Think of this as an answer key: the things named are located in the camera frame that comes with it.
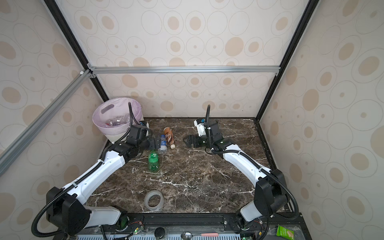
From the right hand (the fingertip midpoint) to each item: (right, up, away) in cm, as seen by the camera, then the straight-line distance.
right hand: (190, 138), depth 81 cm
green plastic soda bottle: (-23, -15, +11) cm, 30 cm away
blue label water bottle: (-18, -8, +14) cm, 24 cm away
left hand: (-18, 0, -1) cm, 18 cm away
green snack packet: (+44, -44, -11) cm, 63 cm away
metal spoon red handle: (-1, -47, -9) cm, 48 cm away
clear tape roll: (-23, -31, -2) cm, 39 cm away
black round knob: (-12, -39, -19) cm, 45 cm away
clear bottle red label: (-44, +10, +8) cm, 46 cm away
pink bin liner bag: (-47, +14, +13) cm, 51 cm away
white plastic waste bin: (-48, +13, +13) cm, 52 cm away
